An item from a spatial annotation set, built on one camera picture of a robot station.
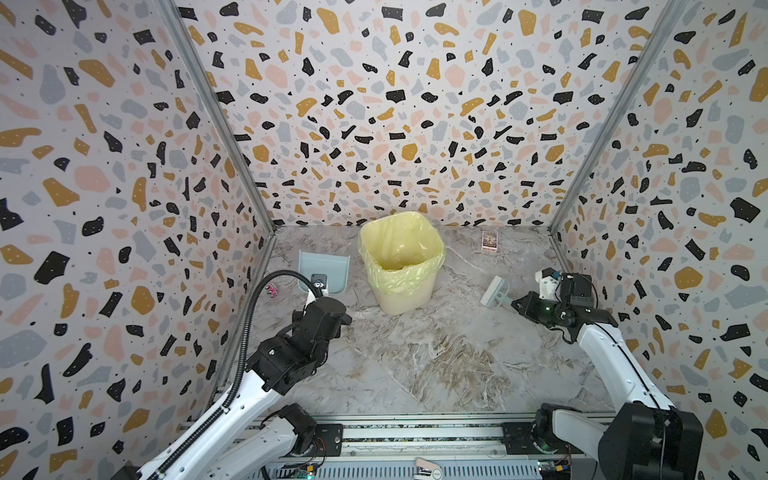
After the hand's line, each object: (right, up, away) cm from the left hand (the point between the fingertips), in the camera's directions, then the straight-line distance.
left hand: (323, 301), depth 72 cm
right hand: (+50, -1, +12) cm, 51 cm away
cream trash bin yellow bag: (+18, +11, +31) cm, 38 cm away
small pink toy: (-25, -1, +29) cm, 38 cm away
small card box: (+53, +16, +45) cm, 71 cm away
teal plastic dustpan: (+1, +8, +7) cm, 11 cm away
